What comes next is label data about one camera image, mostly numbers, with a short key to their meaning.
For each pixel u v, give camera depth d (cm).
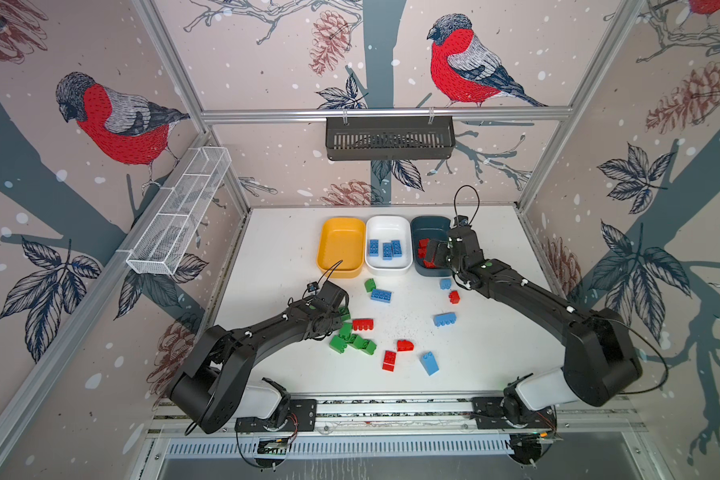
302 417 73
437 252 80
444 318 88
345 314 88
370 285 96
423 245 83
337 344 84
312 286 83
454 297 93
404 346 83
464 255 66
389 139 106
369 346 83
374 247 106
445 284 94
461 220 77
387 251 104
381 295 95
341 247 108
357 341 84
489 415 73
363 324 88
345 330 87
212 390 42
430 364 81
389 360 81
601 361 43
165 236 73
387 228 111
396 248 105
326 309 69
